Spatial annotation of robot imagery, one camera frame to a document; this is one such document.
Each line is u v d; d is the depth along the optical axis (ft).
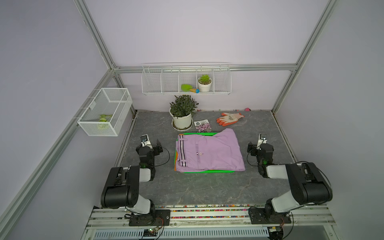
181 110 3.16
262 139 2.61
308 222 2.42
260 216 2.42
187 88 3.31
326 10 2.34
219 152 2.76
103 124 2.42
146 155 2.29
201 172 2.53
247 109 4.07
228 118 3.80
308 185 1.49
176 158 2.60
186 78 3.25
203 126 3.66
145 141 2.58
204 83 2.98
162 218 2.39
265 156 2.36
